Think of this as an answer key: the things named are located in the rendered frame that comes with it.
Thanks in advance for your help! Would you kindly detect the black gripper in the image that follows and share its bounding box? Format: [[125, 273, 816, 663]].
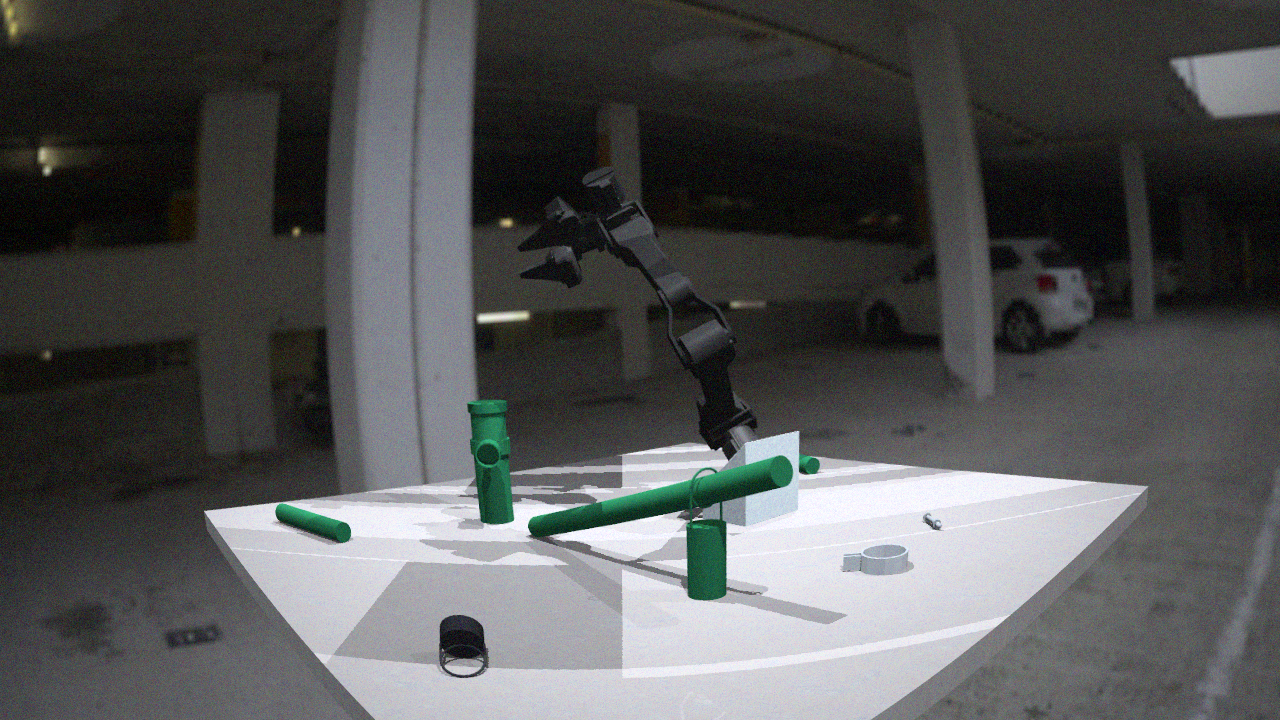
[[517, 211, 605, 288]]

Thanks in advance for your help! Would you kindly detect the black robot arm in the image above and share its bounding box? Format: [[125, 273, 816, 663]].
[[544, 167, 759, 461]]

